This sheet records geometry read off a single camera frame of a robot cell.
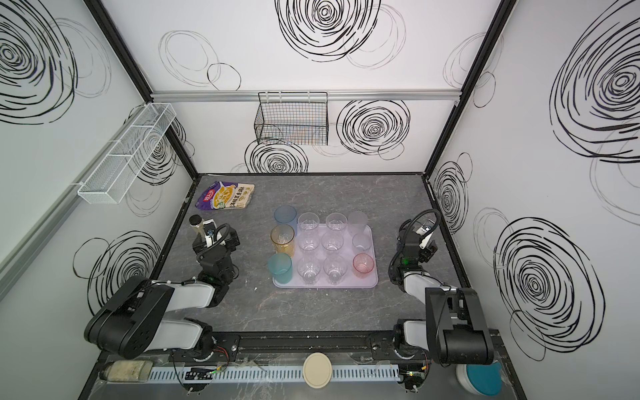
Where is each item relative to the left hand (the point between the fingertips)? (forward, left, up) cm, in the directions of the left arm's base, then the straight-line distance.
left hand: (212, 229), depth 85 cm
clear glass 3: (-9, -34, -9) cm, 36 cm away
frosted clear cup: (+11, -52, -9) cm, 53 cm away
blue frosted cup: (+7, -25, 0) cm, 26 cm away
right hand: (+2, -74, -2) cm, 74 cm away
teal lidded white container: (-39, -79, -4) cm, 89 cm away
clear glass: (+11, -43, -9) cm, 46 cm away
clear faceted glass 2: (+1, -33, -8) cm, 34 cm away
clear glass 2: (0, -42, -6) cm, 42 cm away
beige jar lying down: (-40, +14, -10) cm, 43 cm away
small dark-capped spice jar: (+7, +10, -6) cm, 14 cm away
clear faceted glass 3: (-8, -43, -10) cm, 45 cm away
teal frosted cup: (-8, -23, -10) cm, 27 cm away
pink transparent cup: (-7, -53, -10) cm, 54 cm away
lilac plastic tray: (-11, -48, -13) cm, 51 cm away
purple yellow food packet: (+25, +6, -11) cm, 27 cm away
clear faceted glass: (+11, -32, -9) cm, 35 cm away
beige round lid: (-38, -38, -6) cm, 54 cm away
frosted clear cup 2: (+3, -53, -10) cm, 54 cm away
